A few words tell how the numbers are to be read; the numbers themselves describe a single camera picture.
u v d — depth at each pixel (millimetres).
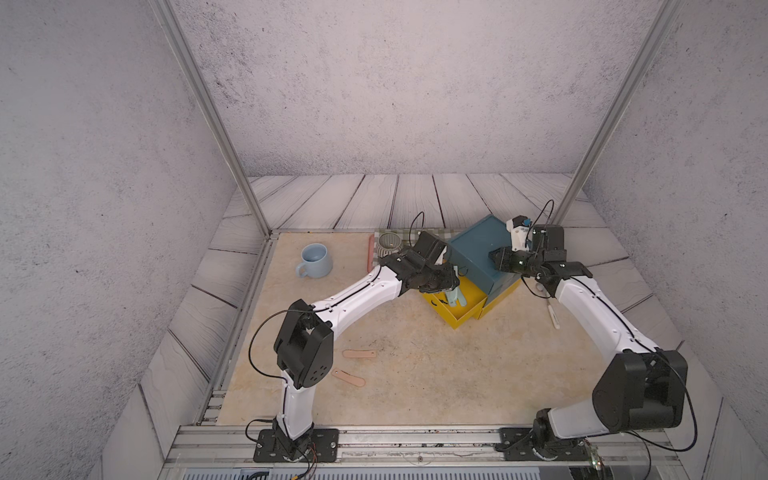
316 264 1033
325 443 726
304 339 493
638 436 450
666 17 702
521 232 755
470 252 849
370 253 1147
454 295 808
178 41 742
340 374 851
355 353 889
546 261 644
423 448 740
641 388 413
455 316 813
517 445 713
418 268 644
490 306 913
